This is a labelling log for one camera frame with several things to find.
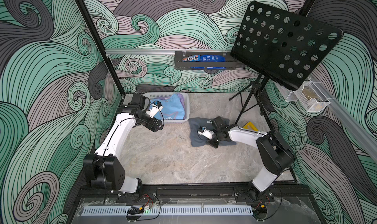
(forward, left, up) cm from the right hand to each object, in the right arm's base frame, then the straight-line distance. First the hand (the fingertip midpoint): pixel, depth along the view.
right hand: (211, 140), depth 93 cm
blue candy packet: (+40, +4, +35) cm, 54 cm away
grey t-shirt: (+10, +11, +3) cm, 15 cm away
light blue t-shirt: (+22, +26, +8) cm, 35 cm away
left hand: (+3, +33, +19) cm, 38 cm away
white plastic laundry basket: (+21, +15, +9) cm, 27 cm away
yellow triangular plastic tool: (+12, -29, 0) cm, 31 cm away
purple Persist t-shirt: (+29, +19, +9) cm, 36 cm away
